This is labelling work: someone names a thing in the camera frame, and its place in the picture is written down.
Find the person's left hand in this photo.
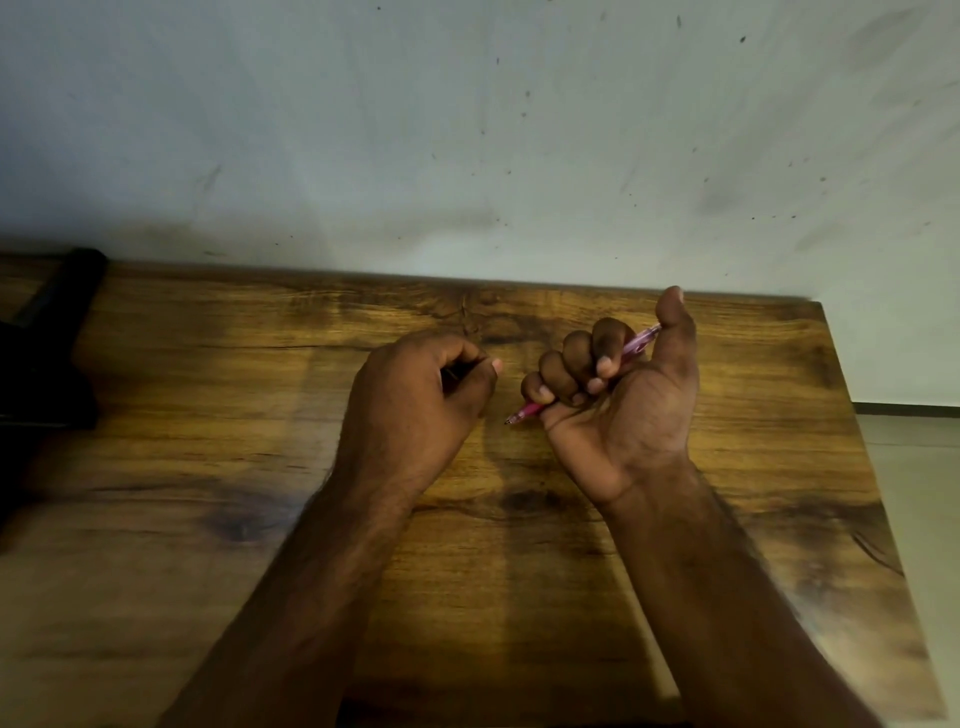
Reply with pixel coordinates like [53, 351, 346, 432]
[332, 329, 505, 502]

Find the dark skirting board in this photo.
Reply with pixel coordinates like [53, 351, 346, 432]
[852, 400, 960, 420]

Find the pink mechanical pencil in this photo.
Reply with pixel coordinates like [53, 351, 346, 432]
[503, 321, 664, 427]

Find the person's left forearm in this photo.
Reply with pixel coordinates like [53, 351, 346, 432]
[161, 468, 433, 728]

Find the person's right forearm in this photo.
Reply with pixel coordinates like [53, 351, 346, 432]
[599, 457, 883, 728]

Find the black stand base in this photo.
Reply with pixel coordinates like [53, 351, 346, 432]
[0, 246, 110, 555]

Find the person's right hand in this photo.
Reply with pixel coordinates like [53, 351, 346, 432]
[520, 285, 701, 511]

